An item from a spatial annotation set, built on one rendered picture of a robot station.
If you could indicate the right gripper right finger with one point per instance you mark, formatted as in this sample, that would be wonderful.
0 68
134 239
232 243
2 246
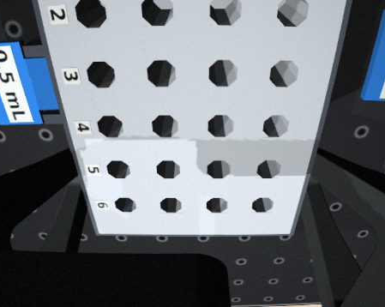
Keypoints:
338 276

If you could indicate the black perforated breadboard plate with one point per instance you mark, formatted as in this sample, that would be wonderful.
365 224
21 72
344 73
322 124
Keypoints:
263 271

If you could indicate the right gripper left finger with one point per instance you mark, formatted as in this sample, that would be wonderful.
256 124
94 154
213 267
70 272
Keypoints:
24 190

